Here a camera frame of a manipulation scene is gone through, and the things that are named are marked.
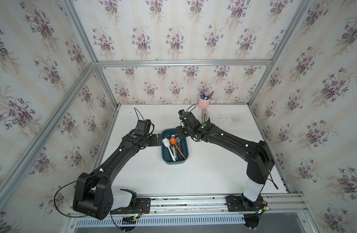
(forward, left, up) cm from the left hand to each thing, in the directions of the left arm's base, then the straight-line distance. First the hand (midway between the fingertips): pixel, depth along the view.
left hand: (156, 139), depth 85 cm
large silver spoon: (+5, -13, -9) cm, 17 cm away
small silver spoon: (0, -10, -10) cm, 14 cm away
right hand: (+4, -15, +4) cm, 16 cm away
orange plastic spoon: (+4, -10, -9) cm, 14 cm away
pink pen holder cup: (+36, -33, -6) cm, 49 cm away
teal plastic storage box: (-5, -6, -11) cm, 14 cm away
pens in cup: (+43, -35, -1) cm, 56 cm away
